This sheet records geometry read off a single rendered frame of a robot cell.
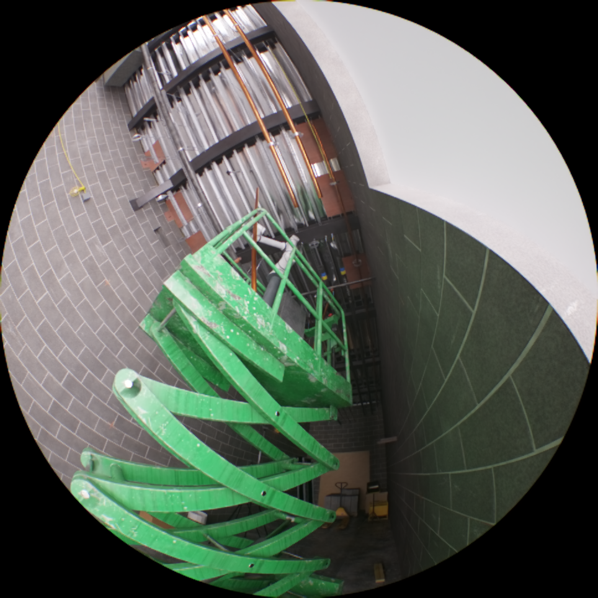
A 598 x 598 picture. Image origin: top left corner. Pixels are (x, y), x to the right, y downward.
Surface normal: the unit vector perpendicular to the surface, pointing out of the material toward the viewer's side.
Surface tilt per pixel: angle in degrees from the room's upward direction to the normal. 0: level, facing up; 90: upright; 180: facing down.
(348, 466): 90
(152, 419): 90
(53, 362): 90
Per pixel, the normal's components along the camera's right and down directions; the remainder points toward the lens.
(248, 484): 0.80, -0.42
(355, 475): -0.35, -0.76
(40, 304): 0.93, -0.22
